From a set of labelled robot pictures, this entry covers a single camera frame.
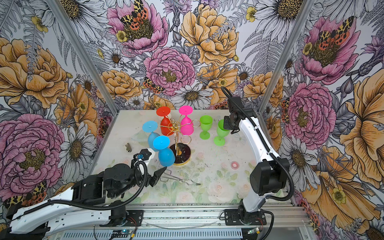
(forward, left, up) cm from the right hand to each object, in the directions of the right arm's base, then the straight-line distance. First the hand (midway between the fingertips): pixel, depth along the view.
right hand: (231, 129), depth 84 cm
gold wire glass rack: (-2, +28, -19) cm, 34 cm away
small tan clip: (+2, +63, -19) cm, 66 cm away
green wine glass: (+3, +4, -15) cm, 16 cm away
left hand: (-22, +36, +5) cm, 43 cm away
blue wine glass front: (-15, +34, +1) cm, 37 cm away
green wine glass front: (+13, +13, -8) cm, 20 cm away
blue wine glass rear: (-4, +41, +9) cm, 42 cm away
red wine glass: (-4, +34, +8) cm, 35 cm away
